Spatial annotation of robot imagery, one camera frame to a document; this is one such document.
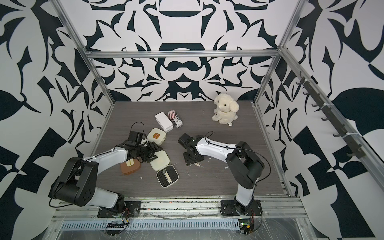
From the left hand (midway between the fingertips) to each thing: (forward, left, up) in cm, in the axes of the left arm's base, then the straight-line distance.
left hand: (160, 149), depth 90 cm
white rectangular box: (+20, -1, 0) cm, 20 cm away
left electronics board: (-37, +20, -8) cm, 43 cm away
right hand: (-6, -17, -2) cm, 19 cm away
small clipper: (-9, -22, -3) cm, 24 cm away
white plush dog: (+20, -41, +10) cm, 47 cm away
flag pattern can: (+23, -8, 0) cm, 24 cm away
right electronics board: (-39, -43, -5) cm, 58 cm away
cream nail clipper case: (+11, +3, -2) cm, 11 cm away
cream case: (-6, -1, -5) cm, 8 cm away
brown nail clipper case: (-9, +16, -3) cm, 19 cm away
